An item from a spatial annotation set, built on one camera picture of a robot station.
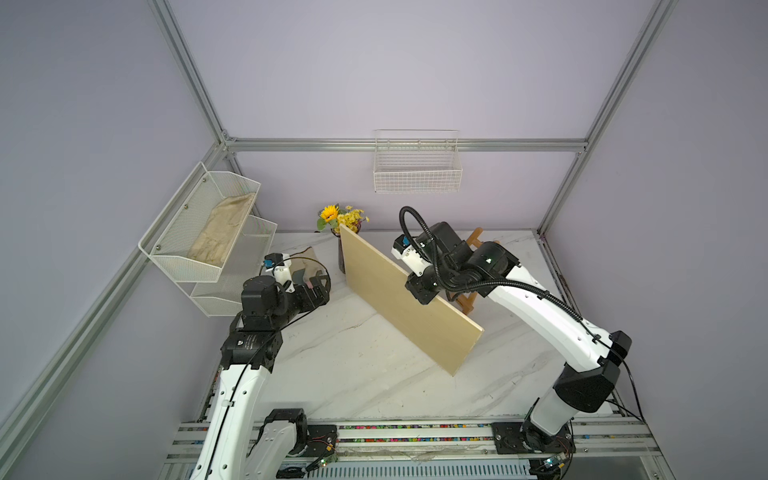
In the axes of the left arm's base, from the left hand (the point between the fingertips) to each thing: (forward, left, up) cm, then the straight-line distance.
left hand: (314, 287), depth 73 cm
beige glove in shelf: (+19, +27, +5) cm, 34 cm away
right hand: (-1, -25, +2) cm, 25 cm away
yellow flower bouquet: (+25, -1, +1) cm, 25 cm away
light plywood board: (-14, -31, +4) cm, 34 cm away
